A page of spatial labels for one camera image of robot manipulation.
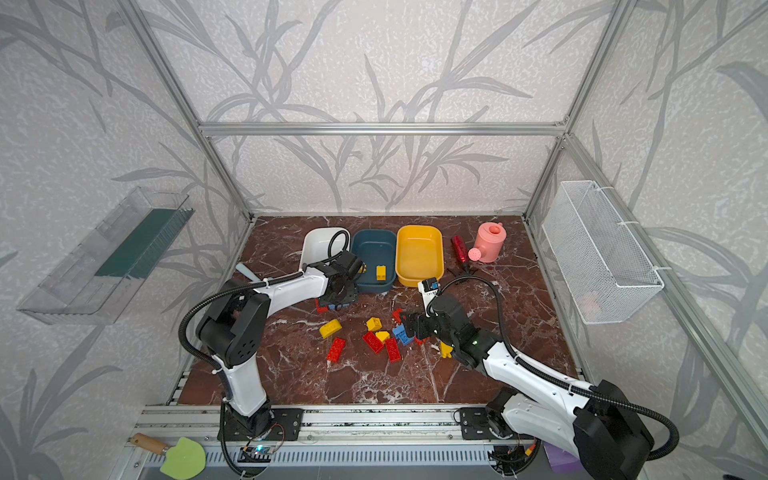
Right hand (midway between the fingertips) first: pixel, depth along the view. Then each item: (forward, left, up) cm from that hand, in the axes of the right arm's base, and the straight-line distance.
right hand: (412, 302), depth 82 cm
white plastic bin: (+28, +36, -13) cm, 47 cm away
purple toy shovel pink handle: (-35, -34, -11) cm, 50 cm away
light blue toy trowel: (+19, +59, -10) cm, 63 cm away
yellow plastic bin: (+24, -3, -11) cm, 27 cm away
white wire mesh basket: (-4, -40, +22) cm, 46 cm away
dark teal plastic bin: (+28, +13, -11) cm, 33 cm away
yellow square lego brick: (-2, +11, -11) cm, 16 cm away
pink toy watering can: (+24, -27, -4) cm, 36 cm away
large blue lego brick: (-5, +3, -11) cm, 12 cm away
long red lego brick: (-10, +22, -10) cm, 26 cm away
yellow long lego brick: (-3, +25, -11) cm, 27 cm away
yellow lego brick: (+16, +10, -9) cm, 21 cm away
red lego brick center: (-7, +11, -11) cm, 17 cm away
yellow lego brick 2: (-10, -9, -10) cm, 17 cm away
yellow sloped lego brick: (-6, +9, -10) cm, 15 cm away
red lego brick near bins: (+2, +28, -9) cm, 29 cm away
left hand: (+10, +21, -10) cm, 25 cm away
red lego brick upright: (-10, +5, -11) cm, 15 cm away
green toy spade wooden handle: (-35, +54, -11) cm, 65 cm away
